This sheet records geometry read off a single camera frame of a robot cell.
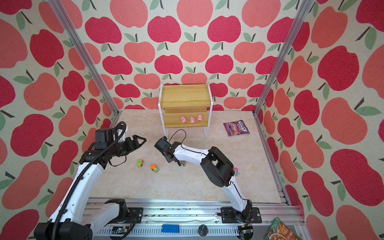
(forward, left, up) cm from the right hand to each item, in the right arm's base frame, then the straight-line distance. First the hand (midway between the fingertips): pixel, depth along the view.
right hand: (176, 151), depth 94 cm
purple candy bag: (+25, -40, -2) cm, 47 cm away
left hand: (-7, +14, +19) cm, 24 cm away
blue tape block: (-40, -3, -3) cm, 40 cm away
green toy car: (-9, +21, -2) cm, 23 cm away
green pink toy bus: (-7, -6, -1) cm, 9 cm away
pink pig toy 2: (+16, -9, +14) cm, 23 cm away
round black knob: (-40, -19, +6) cm, 44 cm away
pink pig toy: (+18, -13, +14) cm, 26 cm away
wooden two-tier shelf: (+12, -6, +29) cm, 32 cm away
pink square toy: (+16, -3, +14) cm, 21 cm away
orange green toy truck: (-12, +11, -2) cm, 16 cm away
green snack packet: (-35, -55, -3) cm, 66 cm away
